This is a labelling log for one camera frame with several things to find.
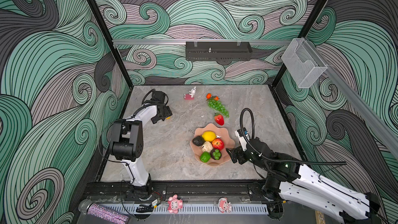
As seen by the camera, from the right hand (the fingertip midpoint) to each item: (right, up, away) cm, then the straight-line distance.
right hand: (233, 147), depth 73 cm
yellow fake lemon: (-10, +2, +15) cm, 18 cm away
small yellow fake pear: (-34, +12, +15) cm, 39 cm away
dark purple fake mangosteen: (-8, -5, +5) cm, 10 cm away
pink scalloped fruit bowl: (-10, -1, +11) cm, 15 cm away
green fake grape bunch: (-2, +17, +30) cm, 34 cm away
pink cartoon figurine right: (-5, -24, -6) cm, 25 cm away
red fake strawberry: (-3, +10, +24) cm, 27 cm away
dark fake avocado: (-17, +1, +8) cm, 19 cm away
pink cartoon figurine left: (-28, -24, -6) cm, 37 cm away
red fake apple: (-6, -1, +10) cm, 12 cm away
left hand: (-38, +14, +23) cm, 47 cm away
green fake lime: (-13, -7, +5) cm, 15 cm away
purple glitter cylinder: (-65, -24, -7) cm, 70 cm away
